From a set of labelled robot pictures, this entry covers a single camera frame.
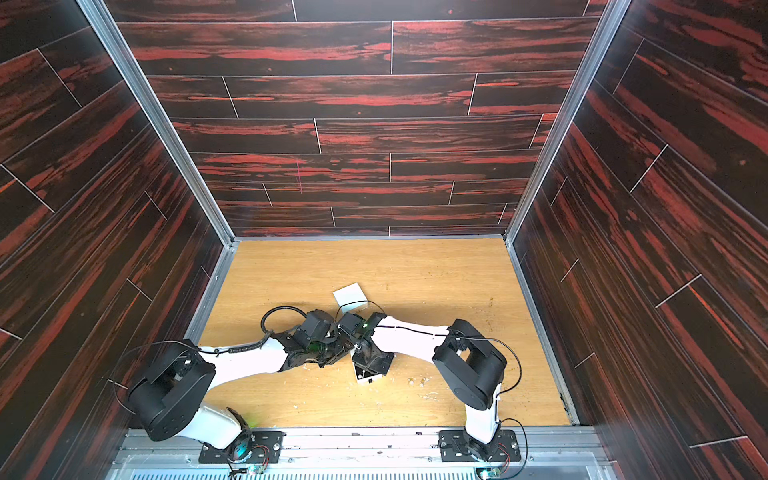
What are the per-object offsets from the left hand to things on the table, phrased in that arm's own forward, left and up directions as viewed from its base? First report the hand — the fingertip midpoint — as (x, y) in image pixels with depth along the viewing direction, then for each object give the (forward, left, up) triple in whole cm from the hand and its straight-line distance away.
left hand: (357, 349), depth 87 cm
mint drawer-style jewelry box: (+18, +4, 0) cm, 18 cm away
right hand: (-3, -4, -3) cm, 6 cm away
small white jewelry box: (-7, -2, -2) cm, 8 cm away
